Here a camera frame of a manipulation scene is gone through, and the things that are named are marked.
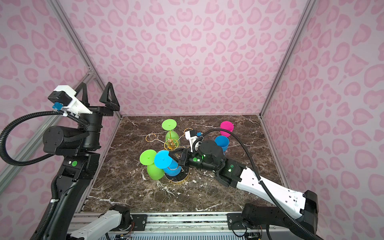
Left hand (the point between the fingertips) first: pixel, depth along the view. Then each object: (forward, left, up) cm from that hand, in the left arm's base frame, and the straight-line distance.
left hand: (93, 80), depth 45 cm
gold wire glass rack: (-3, -20, -31) cm, 37 cm away
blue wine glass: (-12, -17, -28) cm, 35 cm away
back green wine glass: (+9, -18, -31) cm, 37 cm away
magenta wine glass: (+30, -53, -58) cm, 85 cm away
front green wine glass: (-11, -11, -42) cm, 44 cm away
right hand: (-12, -20, -26) cm, 34 cm away
